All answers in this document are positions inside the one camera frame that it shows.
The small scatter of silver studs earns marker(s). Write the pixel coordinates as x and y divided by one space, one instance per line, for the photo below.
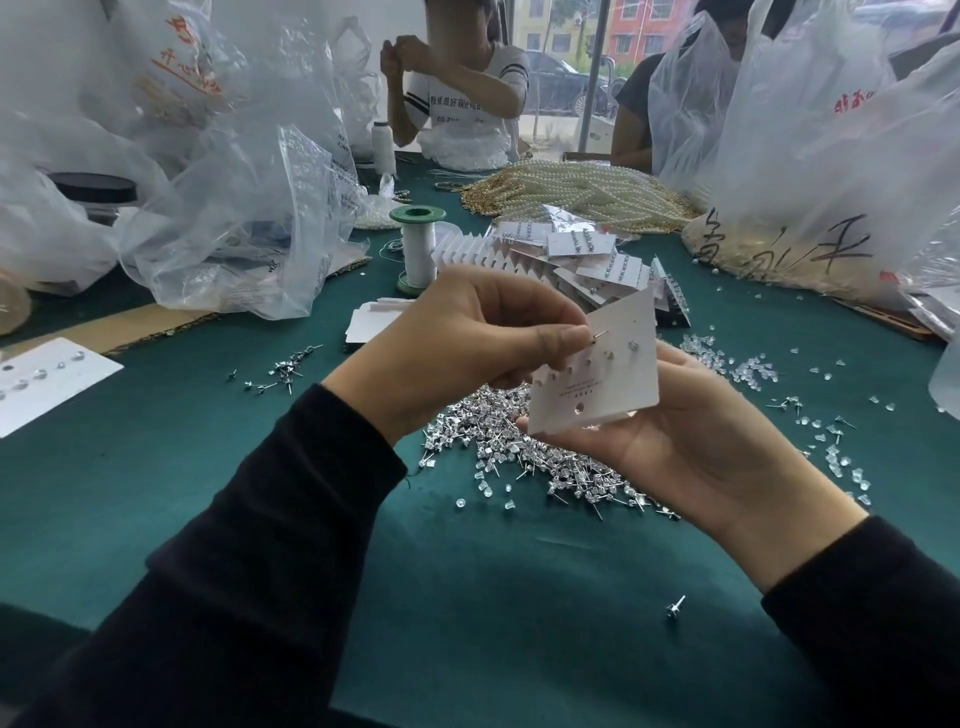
285 369

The large white studded card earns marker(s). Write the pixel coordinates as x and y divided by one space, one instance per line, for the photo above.
45 390

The person's right forearm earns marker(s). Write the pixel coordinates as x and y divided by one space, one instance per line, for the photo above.
877 645

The clear plastic earring backs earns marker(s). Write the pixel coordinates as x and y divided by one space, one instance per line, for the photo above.
750 369

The dark parked car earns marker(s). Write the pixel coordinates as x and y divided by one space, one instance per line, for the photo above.
562 86

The white red-printed plastic bag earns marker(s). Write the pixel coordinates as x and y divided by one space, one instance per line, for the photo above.
247 67

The heap of clear plastic bags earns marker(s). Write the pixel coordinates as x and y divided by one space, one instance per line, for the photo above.
934 285

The person's right hand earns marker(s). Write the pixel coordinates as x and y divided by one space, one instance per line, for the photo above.
712 465

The pile of silver stud earrings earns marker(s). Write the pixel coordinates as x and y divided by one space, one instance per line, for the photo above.
480 427

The single ear stud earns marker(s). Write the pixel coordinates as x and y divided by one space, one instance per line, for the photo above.
673 611

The small bag of pearls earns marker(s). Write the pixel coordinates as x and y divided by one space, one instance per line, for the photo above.
379 217

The white earring card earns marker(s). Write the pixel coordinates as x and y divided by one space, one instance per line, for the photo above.
600 390

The pile of pearl strands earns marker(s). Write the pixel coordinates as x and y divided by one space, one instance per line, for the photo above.
585 191

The green spool of white thread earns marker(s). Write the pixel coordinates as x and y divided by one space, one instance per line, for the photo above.
418 247

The row of white cards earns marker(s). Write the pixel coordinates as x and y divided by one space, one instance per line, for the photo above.
600 270

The person's left forearm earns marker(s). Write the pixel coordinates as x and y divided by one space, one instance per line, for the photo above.
225 600

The white handwritten plastic bag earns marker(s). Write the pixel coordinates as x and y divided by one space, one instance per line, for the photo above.
802 157

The translucent white plastic bag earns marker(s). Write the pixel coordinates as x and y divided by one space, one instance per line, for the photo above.
45 232

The person's left hand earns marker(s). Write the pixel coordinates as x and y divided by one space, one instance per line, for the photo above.
450 345

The orange and black tool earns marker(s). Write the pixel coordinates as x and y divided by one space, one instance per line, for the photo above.
892 322

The black-lidded jar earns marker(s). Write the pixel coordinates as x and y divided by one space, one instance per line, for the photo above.
94 187

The brown cardboard sheet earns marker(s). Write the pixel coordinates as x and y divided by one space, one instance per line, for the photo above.
120 330

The stack of white cards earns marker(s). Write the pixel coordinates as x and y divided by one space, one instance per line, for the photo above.
367 324

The white thread cone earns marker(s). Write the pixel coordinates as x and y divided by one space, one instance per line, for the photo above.
383 150

